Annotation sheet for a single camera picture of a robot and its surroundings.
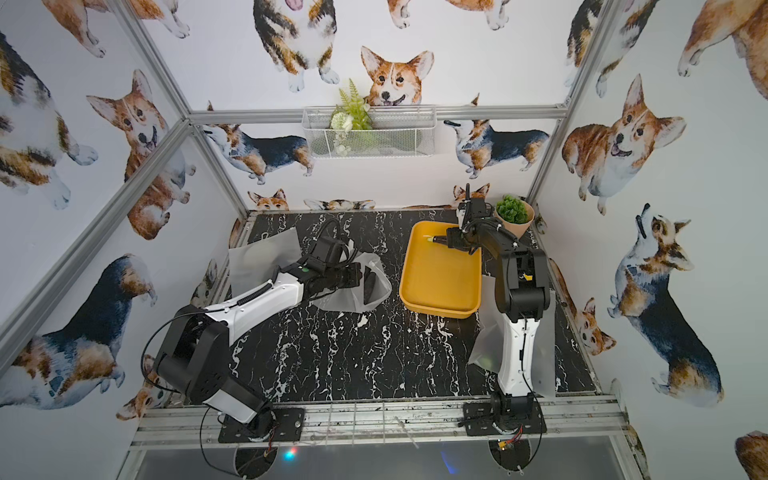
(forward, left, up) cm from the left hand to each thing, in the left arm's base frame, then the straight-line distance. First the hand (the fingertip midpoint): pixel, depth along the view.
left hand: (368, 269), depth 88 cm
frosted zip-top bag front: (-22, -33, -7) cm, 40 cm away
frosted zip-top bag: (+10, +42, -12) cm, 45 cm away
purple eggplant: (+20, -24, -11) cm, 33 cm away
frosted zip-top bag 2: (-1, -1, -9) cm, 9 cm away
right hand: (+17, -29, -5) cm, 34 cm away
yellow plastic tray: (+5, -22, -15) cm, 27 cm away
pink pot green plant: (+22, -50, -1) cm, 55 cm away
